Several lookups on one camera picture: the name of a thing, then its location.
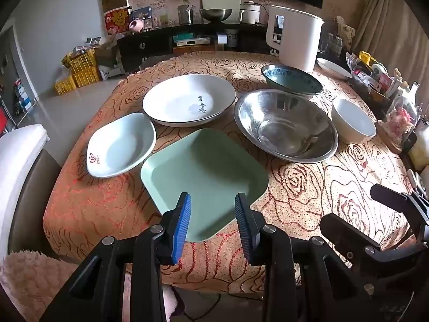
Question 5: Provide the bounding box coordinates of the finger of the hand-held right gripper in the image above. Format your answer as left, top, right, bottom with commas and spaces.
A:
320, 213, 383, 259
370, 184, 429, 216

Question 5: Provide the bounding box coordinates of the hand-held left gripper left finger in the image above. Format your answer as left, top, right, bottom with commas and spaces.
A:
40, 192, 192, 322

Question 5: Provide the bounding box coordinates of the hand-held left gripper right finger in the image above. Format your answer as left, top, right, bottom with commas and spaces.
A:
235, 193, 380, 322

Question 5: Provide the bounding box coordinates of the small white bowl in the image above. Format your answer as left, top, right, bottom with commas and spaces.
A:
332, 98, 377, 144

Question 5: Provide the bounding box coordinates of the large stainless steel bowl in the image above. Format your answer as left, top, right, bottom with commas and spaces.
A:
234, 89, 339, 164

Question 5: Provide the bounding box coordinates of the blue patterned ceramic bowl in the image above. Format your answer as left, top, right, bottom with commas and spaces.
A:
261, 64, 324, 99

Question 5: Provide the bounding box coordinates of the rose patterned tablecloth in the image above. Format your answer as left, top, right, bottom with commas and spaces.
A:
43, 51, 416, 296

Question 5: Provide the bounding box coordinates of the green square plate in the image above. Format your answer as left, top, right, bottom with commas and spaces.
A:
140, 128, 269, 243

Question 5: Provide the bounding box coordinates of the glass dome with flowers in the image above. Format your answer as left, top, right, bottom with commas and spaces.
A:
384, 96, 418, 151

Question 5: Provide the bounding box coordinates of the white oval dish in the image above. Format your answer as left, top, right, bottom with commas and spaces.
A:
86, 112, 157, 178

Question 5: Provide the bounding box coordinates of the tray of condiments and packets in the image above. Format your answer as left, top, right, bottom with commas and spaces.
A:
345, 50, 403, 101

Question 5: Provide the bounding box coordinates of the large white round plate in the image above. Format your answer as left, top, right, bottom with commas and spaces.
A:
142, 74, 236, 127

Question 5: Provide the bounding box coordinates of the white shallow plate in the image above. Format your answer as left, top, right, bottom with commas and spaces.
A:
317, 58, 354, 81

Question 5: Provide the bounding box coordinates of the pink fluffy blanket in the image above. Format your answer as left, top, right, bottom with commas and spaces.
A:
0, 250, 81, 322

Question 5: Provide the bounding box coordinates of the white plastic basket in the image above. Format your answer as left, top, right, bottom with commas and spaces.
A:
99, 65, 123, 80

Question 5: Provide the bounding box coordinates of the white cushioned chair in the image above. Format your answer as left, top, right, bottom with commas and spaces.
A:
0, 124, 62, 259

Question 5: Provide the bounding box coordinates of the yellow plastic crate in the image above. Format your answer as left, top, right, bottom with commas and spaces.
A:
72, 67, 101, 88
69, 49, 98, 74
54, 76, 77, 95

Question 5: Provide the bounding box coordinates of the beige curtain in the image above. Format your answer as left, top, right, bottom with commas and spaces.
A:
352, 0, 429, 84

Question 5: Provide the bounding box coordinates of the wooden box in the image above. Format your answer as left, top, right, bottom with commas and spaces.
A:
172, 44, 212, 54

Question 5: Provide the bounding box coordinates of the white tall appliance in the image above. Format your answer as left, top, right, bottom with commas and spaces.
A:
266, 5, 325, 72

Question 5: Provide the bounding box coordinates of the black sideboard cabinet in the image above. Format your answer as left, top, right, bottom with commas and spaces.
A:
117, 23, 279, 72

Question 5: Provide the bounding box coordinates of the stack of books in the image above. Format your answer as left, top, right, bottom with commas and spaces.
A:
172, 33, 211, 46

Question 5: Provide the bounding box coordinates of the cardboard box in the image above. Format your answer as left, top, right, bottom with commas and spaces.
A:
95, 38, 118, 68

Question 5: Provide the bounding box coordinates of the shelf with boxes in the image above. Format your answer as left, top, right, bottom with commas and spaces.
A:
13, 77, 32, 115

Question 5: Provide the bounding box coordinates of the steel mixing bowl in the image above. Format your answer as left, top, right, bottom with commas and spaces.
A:
200, 8, 234, 24

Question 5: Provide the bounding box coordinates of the red gift box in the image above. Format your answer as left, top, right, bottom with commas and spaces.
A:
104, 6, 132, 36

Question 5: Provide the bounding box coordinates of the blue printed box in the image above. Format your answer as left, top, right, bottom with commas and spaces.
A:
132, 7, 152, 21

